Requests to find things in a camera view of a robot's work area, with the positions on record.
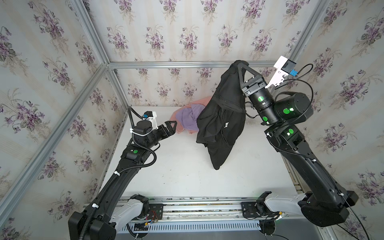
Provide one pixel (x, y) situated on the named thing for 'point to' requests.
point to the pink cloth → (179, 127)
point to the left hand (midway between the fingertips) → (171, 122)
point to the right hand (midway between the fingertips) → (236, 63)
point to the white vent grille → (145, 227)
